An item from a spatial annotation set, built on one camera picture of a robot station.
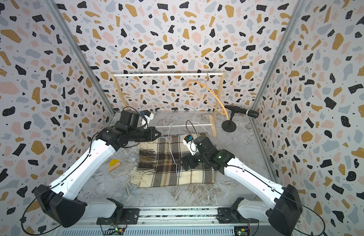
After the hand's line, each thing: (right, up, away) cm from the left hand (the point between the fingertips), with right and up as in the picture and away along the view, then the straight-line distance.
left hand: (162, 133), depth 73 cm
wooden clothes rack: (+32, +3, +39) cm, 51 cm away
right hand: (+11, -13, +2) cm, 17 cm away
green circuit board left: (-22, -47, -2) cm, 52 cm away
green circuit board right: (+39, -47, -1) cm, 61 cm away
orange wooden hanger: (+33, +12, +12) cm, 37 cm away
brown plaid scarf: (-5, -20, +15) cm, 25 cm away
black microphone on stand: (+43, +4, +40) cm, 59 cm away
